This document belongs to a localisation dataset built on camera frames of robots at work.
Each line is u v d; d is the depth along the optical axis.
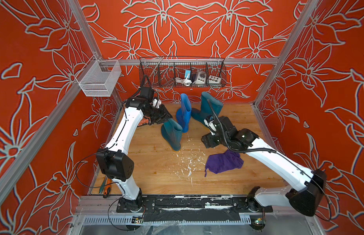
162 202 0.74
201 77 0.91
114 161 0.44
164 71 1.00
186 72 0.83
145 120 0.64
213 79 0.95
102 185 0.79
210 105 0.84
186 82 0.85
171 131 0.74
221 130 0.54
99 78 0.93
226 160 0.85
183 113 0.85
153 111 0.66
